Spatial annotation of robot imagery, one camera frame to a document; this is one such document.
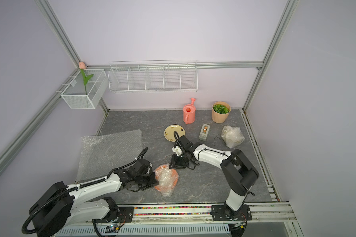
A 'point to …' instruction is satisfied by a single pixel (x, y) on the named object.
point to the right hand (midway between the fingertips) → (170, 167)
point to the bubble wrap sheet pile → (99, 155)
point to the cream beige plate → (169, 132)
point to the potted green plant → (220, 111)
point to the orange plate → (167, 178)
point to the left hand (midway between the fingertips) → (158, 184)
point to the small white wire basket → (87, 90)
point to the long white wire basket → (153, 76)
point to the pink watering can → (189, 112)
